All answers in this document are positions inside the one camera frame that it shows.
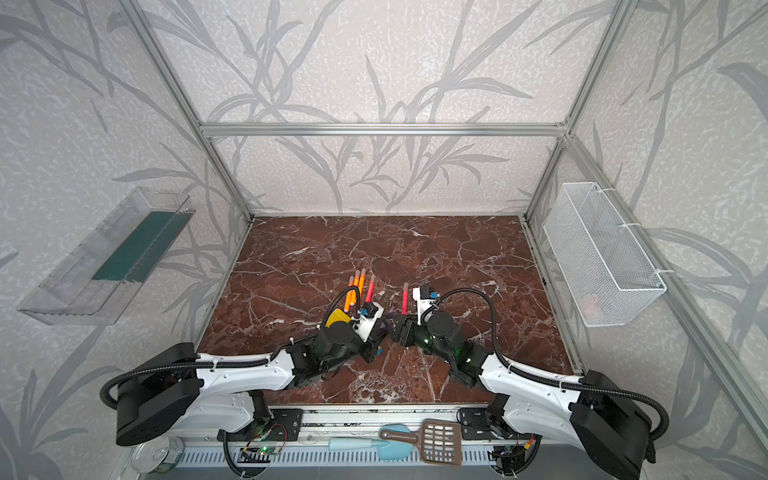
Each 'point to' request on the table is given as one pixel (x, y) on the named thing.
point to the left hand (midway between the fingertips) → (392, 321)
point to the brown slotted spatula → (440, 440)
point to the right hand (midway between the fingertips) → (389, 309)
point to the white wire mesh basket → (608, 279)
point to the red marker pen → (369, 298)
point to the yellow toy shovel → (337, 315)
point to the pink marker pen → (405, 299)
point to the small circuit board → (269, 450)
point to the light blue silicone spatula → (388, 449)
